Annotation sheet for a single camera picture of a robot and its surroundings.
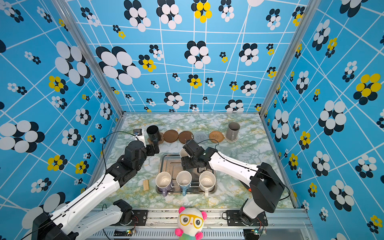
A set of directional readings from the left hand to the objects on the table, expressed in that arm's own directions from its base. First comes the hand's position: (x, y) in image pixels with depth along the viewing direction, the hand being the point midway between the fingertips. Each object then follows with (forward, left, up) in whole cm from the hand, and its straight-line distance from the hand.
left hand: (150, 139), depth 78 cm
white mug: (-15, -31, -21) cm, 40 cm away
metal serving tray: (-3, -9, -22) cm, 24 cm away
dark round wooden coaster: (+18, -6, -21) cm, 29 cm away
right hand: (-7, -19, -13) cm, 24 cm away
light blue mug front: (-14, -17, -19) cm, 29 cm away
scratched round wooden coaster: (+18, -16, -22) cm, 33 cm away
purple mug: (-15, -6, -21) cm, 27 cm away
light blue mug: (0, -16, -15) cm, 22 cm away
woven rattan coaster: (+18, -39, -20) cm, 47 cm away
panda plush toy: (-35, -22, -14) cm, 44 cm away
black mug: (+14, +4, -12) cm, 18 cm away
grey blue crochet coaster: (+17, -28, -21) cm, 39 cm away
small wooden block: (-17, +4, -20) cm, 27 cm away
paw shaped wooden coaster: (+14, +2, -23) cm, 27 cm away
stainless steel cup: (+15, -48, -11) cm, 51 cm away
